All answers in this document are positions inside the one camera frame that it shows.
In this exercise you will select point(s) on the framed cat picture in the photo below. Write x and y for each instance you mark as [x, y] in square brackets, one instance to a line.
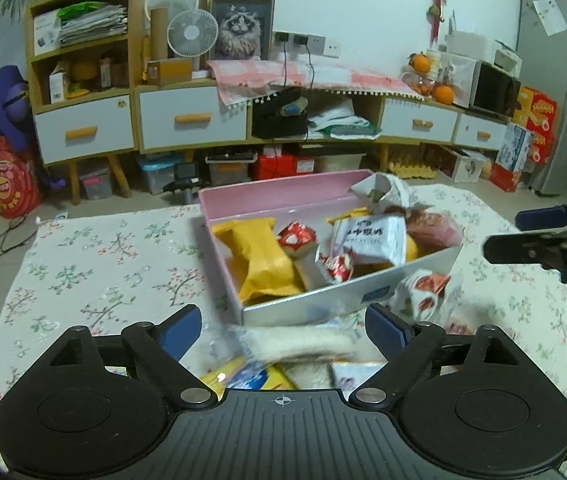
[245, 28]

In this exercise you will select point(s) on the white desk fan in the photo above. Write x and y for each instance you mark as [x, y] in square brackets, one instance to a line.
[192, 34]

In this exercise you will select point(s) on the white newsprint green bag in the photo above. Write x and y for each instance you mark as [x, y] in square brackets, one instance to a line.
[382, 192]

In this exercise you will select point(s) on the long white rice cracker pack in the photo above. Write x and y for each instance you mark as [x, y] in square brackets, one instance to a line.
[270, 345]

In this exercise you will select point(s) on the red drum gift box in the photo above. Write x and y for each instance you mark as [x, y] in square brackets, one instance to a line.
[20, 191]

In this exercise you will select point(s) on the yellow blue biscuit pack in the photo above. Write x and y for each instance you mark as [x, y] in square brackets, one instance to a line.
[244, 375]

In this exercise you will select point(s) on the purple plush toy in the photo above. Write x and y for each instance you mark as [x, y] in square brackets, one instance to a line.
[16, 118]

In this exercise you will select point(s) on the white newsprint nut bag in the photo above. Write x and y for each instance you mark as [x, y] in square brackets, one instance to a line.
[426, 296]

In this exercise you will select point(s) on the clear plastic storage bin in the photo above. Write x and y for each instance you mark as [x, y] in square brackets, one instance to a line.
[339, 162]

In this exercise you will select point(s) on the black microwave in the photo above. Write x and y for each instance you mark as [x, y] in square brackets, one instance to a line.
[484, 88]

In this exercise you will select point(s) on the large yellow snack bag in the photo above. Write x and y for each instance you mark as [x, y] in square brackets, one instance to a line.
[259, 264]

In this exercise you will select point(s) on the white text snack pack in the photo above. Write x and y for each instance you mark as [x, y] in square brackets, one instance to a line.
[371, 239]

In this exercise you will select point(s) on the long wooden tv bench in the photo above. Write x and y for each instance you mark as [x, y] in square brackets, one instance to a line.
[407, 121]

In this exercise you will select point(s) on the red storage box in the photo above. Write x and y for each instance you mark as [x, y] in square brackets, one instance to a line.
[281, 166]

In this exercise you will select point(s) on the silver refrigerator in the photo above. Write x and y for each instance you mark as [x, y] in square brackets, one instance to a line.
[542, 45]

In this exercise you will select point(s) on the pink clear pastry pack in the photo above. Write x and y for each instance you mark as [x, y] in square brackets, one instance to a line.
[433, 229]

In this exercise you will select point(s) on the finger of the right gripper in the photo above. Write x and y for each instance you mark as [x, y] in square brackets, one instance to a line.
[527, 248]
[541, 219]

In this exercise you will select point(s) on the tall wooden shelf cabinet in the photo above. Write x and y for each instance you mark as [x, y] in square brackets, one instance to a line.
[84, 65]

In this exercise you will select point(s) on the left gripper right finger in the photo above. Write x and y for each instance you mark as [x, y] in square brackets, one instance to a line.
[409, 351]

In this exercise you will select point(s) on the pink checked cloth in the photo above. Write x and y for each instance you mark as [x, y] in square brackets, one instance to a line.
[250, 80]

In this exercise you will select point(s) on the low wooden drawer cabinet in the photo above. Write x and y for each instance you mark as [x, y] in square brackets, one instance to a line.
[188, 114]

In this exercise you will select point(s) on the red shiny candy pack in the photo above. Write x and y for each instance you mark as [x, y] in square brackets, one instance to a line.
[316, 266]

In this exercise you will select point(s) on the oranges fruit bowl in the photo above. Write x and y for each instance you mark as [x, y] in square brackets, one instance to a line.
[429, 75]

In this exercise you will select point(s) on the pink silver cardboard box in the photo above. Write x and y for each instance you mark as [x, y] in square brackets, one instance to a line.
[382, 251]

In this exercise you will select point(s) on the black bag on shelf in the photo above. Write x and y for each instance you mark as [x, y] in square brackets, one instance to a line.
[280, 115]

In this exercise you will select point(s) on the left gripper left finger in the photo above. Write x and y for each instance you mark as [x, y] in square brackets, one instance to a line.
[156, 351]

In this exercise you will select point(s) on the floral tablecloth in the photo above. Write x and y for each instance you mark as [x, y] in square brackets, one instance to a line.
[106, 272]

